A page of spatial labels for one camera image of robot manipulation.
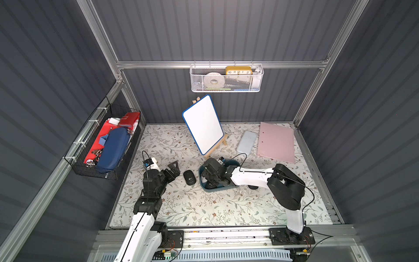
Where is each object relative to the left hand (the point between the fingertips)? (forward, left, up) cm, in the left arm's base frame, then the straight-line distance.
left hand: (170, 166), depth 79 cm
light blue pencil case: (+27, -44, -15) cm, 54 cm away
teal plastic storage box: (-13, -28, +6) cm, 32 cm away
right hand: (+3, -16, -12) cm, 20 cm away
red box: (+17, +20, +14) cm, 30 cm away
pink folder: (+27, -64, -16) cm, 72 cm away
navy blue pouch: (+5, +21, +15) cm, 26 cm away
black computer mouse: (+1, -8, -15) cm, 17 cm away
